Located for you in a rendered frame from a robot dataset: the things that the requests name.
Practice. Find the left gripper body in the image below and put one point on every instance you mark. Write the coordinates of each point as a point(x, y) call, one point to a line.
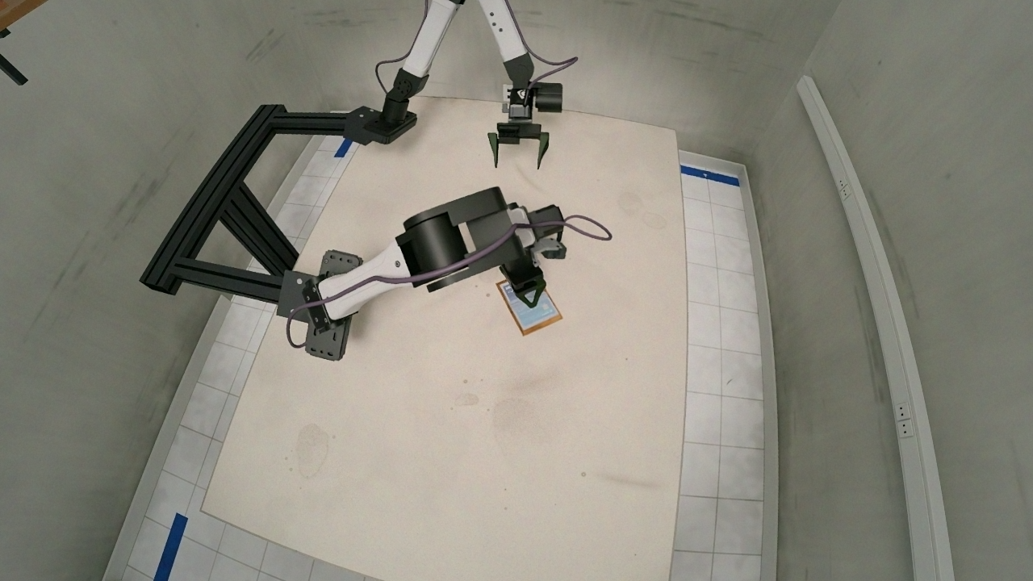
point(521, 128)

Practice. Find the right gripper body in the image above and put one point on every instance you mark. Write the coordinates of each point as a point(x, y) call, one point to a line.
point(521, 272)

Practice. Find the clear plastic card sleeve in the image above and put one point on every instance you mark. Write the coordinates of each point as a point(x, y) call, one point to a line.
point(529, 317)

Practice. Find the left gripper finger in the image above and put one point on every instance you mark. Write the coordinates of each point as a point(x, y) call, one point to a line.
point(494, 145)
point(543, 146)

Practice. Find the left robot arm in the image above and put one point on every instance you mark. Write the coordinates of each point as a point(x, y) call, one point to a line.
point(411, 79)

